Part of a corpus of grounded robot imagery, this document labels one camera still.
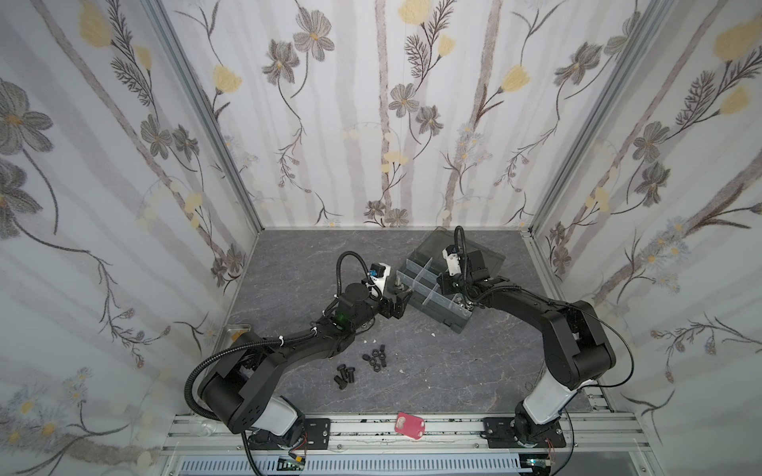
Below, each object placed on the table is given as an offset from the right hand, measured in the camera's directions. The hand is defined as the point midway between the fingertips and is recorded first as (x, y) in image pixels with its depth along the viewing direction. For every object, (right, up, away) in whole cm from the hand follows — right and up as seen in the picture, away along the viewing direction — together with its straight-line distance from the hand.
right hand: (444, 272), depth 93 cm
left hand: (-14, -3, -10) cm, 18 cm away
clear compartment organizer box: (-9, -4, +6) cm, 11 cm away
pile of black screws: (-30, -29, -10) cm, 43 cm away
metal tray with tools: (-67, -18, 0) cm, 69 cm away
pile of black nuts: (-21, -26, -6) cm, 34 cm away
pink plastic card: (-12, -39, -18) cm, 44 cm away
